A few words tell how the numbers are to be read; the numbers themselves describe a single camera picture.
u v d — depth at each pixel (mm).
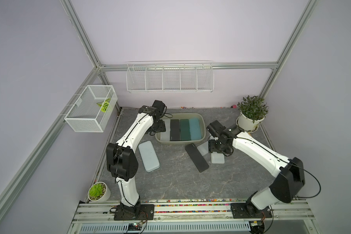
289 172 418
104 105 813
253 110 926
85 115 793
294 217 726
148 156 918
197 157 930
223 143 577
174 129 1052
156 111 624
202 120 1058
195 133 1042
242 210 739
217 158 789
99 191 717
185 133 1040
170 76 985
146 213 729
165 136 1021
